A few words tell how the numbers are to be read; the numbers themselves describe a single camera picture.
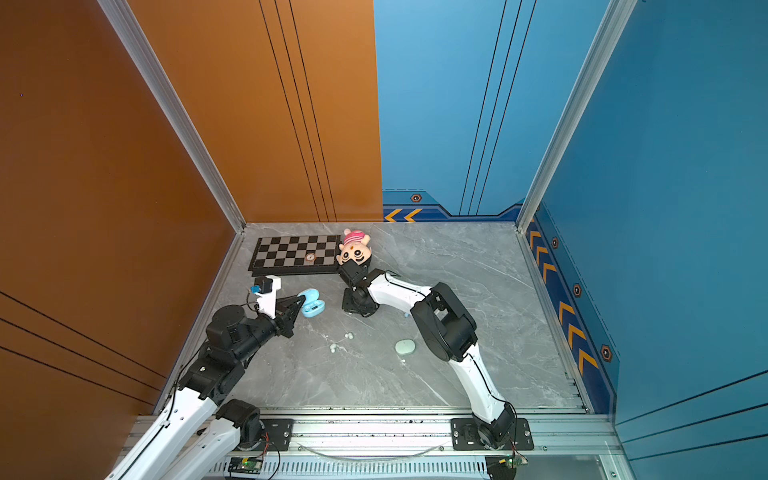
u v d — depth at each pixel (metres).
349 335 0.89
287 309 0.66
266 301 0.62
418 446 0.72
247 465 0.72
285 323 0.65
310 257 1.05
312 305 0.74
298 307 0.72
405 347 0.87
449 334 0.55
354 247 1.02
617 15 0.70
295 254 1.06
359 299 0.71
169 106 0.85
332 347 0.87
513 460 0.70
